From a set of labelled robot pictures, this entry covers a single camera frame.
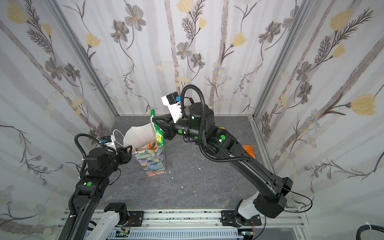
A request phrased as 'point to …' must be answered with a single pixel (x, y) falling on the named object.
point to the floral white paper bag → (137, 139)
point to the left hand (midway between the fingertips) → (125, 143)
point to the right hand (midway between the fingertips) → (152, 117)
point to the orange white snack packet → (153, 145)
